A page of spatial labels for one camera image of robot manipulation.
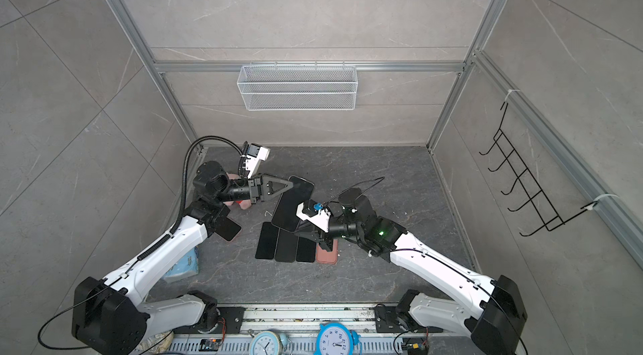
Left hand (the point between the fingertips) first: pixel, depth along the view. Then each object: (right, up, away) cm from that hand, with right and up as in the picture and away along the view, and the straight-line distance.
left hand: (295, 186), depth 62 cm
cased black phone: (+1, -1, 0) cm, 2 cm away
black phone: (+1, -25, +25) cm, 35 cm away
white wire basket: (-6, +37, +39) cm, 54 cm away
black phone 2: (-14, -23, +29) cm, 40 cm away
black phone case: (-6, -24, +26) cm, 36 cm away
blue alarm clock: (+10, -44, +7) cm, 45 cm away
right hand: (+1, -12, +4) cm, 13 cm away
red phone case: (+7, -27, +24) cm, 37 cm away
